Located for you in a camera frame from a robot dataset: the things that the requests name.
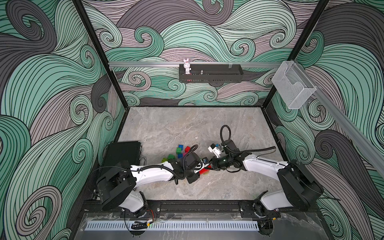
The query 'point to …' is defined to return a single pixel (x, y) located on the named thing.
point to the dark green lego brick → (178, 150)
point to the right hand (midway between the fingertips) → (204, 169)
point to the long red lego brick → (204, 171)
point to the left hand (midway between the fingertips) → (197, 170)
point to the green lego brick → (171, 156)
